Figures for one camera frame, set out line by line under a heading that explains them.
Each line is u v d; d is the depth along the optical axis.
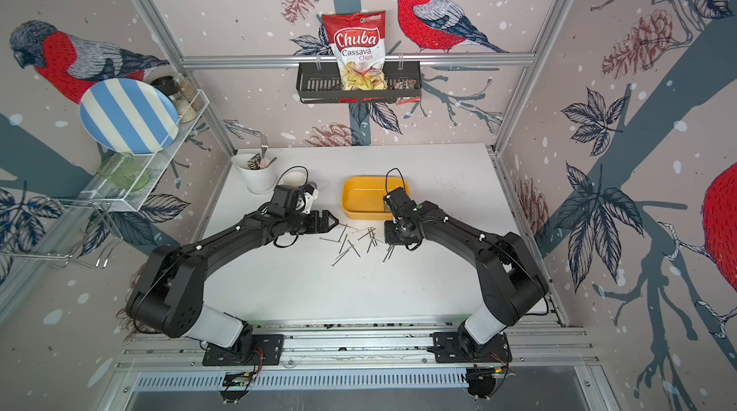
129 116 0.73
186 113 0.83
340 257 0.90
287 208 0.72
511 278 0.45
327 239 0.95
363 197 1.06
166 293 0.44
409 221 0.63
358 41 0.80
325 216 0.81
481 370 0.70
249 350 0.70
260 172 1.01
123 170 0.69
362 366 0.72
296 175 1.04
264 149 1.07
